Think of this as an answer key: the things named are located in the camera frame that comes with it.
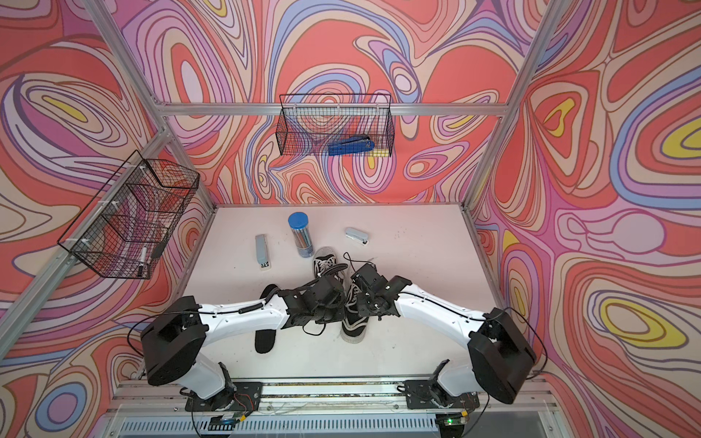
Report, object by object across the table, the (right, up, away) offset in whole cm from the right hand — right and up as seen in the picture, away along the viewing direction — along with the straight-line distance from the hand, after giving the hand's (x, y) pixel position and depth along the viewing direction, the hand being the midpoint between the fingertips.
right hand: (370, 313), depth 84 cm
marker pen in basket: (-62, +18, -11) cm, 65 cm away
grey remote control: (-39, +17, +15) cm, 45 cm away
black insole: (-32, -8, -1) cm, 33 cm away
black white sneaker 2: (-5, -2, -4) cm, 7 cm away
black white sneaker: (-16, +16, +14) cm, 26 cm away
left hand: (-5, 0, -1) cm, 5 cm away
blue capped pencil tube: (-23, +28, +5) cm, 36 cm away
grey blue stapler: (-3, +23, +22) cm, 32 cm away
